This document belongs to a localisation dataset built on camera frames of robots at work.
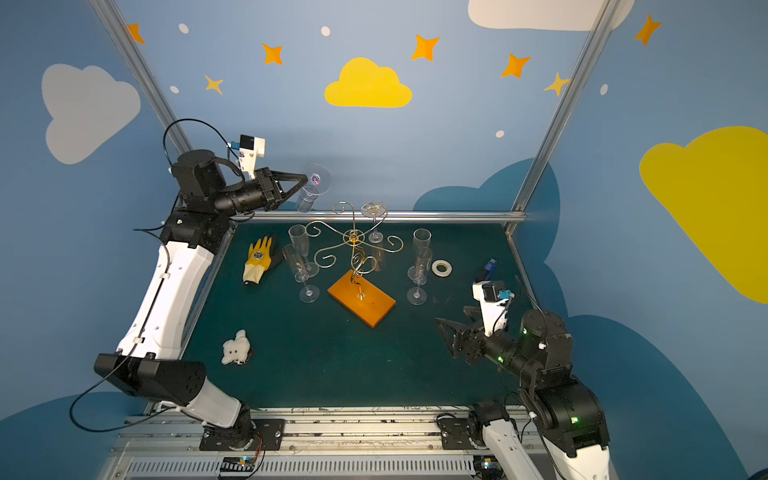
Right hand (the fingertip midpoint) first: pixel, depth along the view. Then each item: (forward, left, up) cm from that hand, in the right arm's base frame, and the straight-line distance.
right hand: (456, 311), depth 60 cm
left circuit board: (-26, +51, -36) cm, 67 cm away
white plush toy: (0, +58, -29) cm, 65 cm away
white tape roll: (+38, -3, -31) cm, 49 cm away
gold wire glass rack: (+23, +27, -30) cm, 46 cm away
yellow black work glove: (+34, +64, -30) cm, 78 cm away
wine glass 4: (+24, +5, -34) cm, 41 cm away
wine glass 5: (+30, +20, 0) cm, 36 cm away
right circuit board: (-23, -12, -37) cm, 45 cm away
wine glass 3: (+33, +5, -16) cm, 37 cm away
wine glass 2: (+23, +43, -32) cm, 58 cm away
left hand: (+22, +33, +16) cm, 43 cm away
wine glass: (+32, +44, -14) cm, 57 cm away
